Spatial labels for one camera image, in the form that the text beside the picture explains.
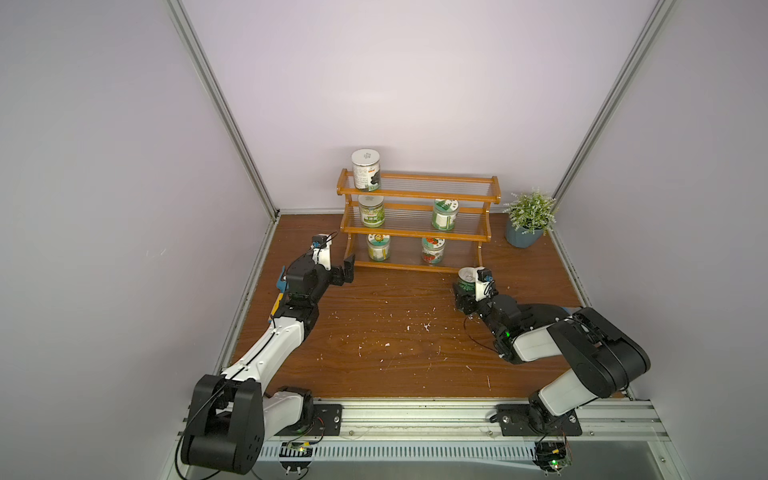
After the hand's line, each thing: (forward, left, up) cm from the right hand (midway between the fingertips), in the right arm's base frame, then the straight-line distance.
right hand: (468, 277), depth 89 cm
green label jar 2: (+15, +7, +12) cm, 21 cm away
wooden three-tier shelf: (+18, +14, +5) cm, 23 cm away
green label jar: (+15, +30, +13) cm, 36 cm away
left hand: (+1, +37, +11) cm, 39 cm away
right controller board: (-43, -16, -12) cm, 47 cm away
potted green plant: (+20, -22, +5) cm, 30 cm away
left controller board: (-45, +46, -13) cm, 66 cm away
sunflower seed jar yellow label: (+12, +29, -2) cm, 31 cm away
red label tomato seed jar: (+11, +10, -2) cm, 15 cm away
